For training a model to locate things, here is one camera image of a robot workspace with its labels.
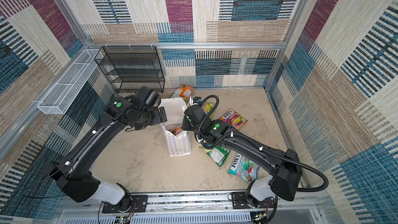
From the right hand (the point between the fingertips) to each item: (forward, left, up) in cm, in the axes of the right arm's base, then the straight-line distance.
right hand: (186, 121), depth 75 cm
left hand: (-1, +12, +5) cm, 13 cm away
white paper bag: (-9, +3, -3) cm, 10 cm away
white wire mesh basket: (+6, +57, +11) cm, 58 cm away
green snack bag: (-9, -16, -20) cm, 27 cm away
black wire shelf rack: (+49, +42, -5) cm, 64 cm away
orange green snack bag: (+39, +5, -20) cm, 44 cm away
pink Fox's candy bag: (+14, -28, -21) cm, 37 cm away
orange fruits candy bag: (+4, +6, -15) cm, 16 cm away
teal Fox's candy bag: (-16, -29, -21) cm, 39 cm away
